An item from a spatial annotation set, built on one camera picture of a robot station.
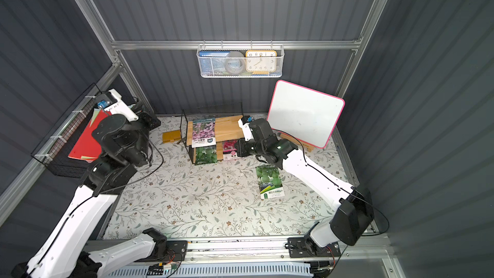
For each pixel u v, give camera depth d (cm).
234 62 91
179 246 75
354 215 41
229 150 102
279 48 89
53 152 61
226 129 95
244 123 68
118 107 46
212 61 84
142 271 71
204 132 91
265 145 57
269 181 92
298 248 73
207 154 100
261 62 89
